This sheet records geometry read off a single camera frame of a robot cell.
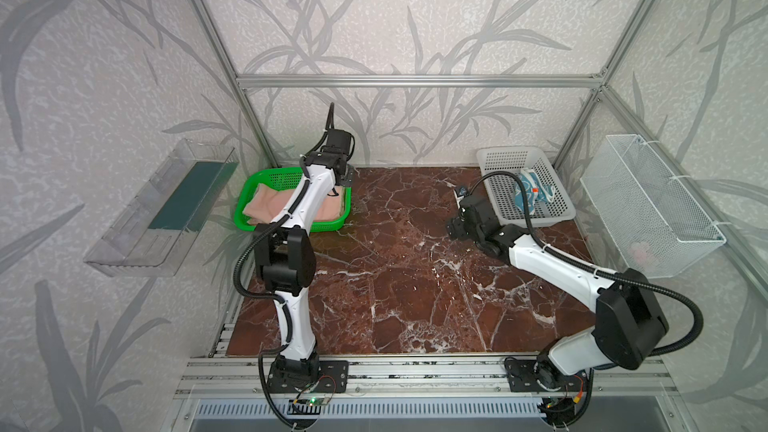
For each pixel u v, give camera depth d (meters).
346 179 0.86
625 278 0.45
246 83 0.94
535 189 1.05
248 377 0.74
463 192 0.74
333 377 0.73
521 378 0.73
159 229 0.64
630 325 0.43
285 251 0.52
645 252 0.73
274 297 0.55
